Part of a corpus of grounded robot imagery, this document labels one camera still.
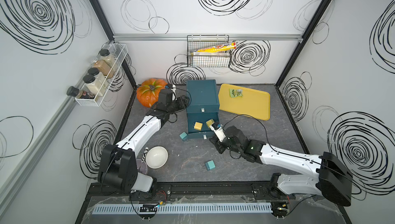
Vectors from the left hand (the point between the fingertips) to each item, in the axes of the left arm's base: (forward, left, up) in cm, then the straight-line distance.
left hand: (185, 99), depth 85 cm
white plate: (-26, +14, -19) cm, 35 cm away
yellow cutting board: (+15, -41, -19) cm, 48 cm away
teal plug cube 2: (-29, -15, -19) cm, 38 cm away
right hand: (-19, -15, -8) cm, 26 cm away
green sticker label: (+23, -35, -18) cm, 46 cm away
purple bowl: (-31, +21, -19) cm, 42 cm away
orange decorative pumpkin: (+11, +25, -8) cm, 29 cm away
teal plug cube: (-13, +1, -19) cm, 23 cm away
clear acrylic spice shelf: (+32, +45, +9) cm, 56 cm away
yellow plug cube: (-10, -8, -11) cm, 17 cm away
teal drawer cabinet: (-5, -10, +1) cm, 11 cm away
